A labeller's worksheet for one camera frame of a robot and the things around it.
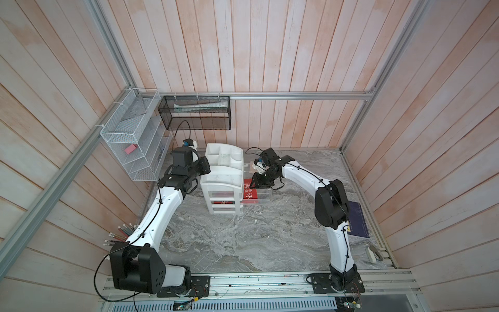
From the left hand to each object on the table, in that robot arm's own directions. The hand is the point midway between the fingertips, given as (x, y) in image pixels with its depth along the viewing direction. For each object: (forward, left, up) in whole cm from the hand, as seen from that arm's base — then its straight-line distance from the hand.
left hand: (208, 163), depth 82 cm
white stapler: (-31, -70, -23) cm, 80 cm away
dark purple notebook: (-18, -69, -23) cm, 75 cm away
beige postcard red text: (+2, -19, -6) cm, 20 cm away
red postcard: (-5, -18, -18) cm, 26 cm away
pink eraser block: (+5, +33, +4) cm, 34 cm away
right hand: (-1, -20, -17) cm, 26 cm away
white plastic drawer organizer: (-11, -7, 0) cm, 14 cm away
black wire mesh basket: (+37, +12, 0) cm, 39 cm away
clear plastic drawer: (-2, -26, -23) cm, 35 cm away
